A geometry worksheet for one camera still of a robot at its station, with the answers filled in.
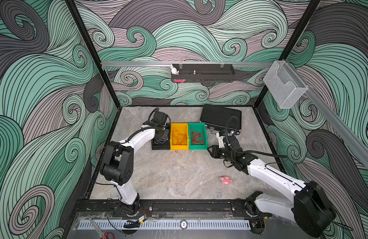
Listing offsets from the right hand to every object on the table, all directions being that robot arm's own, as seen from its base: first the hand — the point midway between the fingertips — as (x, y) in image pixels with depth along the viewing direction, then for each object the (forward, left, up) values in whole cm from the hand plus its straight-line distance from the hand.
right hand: (209, 148), depth 84 cm
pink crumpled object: (-16, -8, -5) cm, 18 cm away
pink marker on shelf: (+35, +18, +22) cm, 45 cm away
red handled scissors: (-40, +52, -8) cm, 66 cm away
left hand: (+12, +29, -1) cm, 31 cm away
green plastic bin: (+20, +6, -6) cm, 21 cm away
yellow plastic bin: (+21, +16, -8) cm, 28 cm away
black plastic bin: (+6, +27, -8) cm, 29 cm away
